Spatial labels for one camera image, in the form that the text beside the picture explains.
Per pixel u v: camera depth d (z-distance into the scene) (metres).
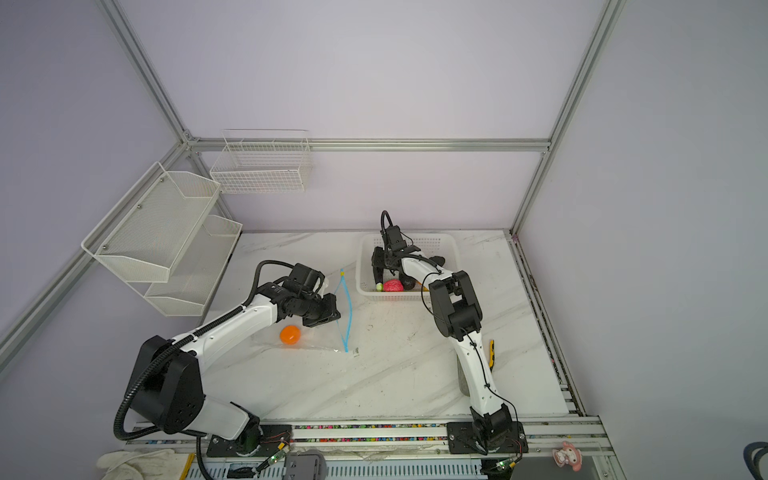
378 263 0.98
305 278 0.69
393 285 0.96
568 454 0.70
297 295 0.67
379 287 1.00
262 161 0.95
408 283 0.99
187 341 0.46
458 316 0.62
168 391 0.42
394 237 0.86
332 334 0.86
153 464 0.70
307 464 0.70
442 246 1.07
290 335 0.88
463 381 0.67
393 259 0.84
